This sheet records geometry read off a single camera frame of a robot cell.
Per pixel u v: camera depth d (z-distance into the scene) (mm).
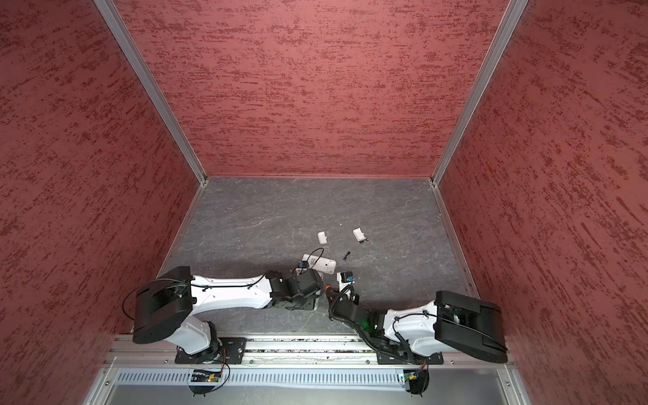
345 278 728
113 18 715
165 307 426
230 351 740
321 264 920
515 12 714
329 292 843
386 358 729
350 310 620
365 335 621
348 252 953
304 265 786
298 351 756
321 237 1003
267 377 775
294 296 629
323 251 965
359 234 1021
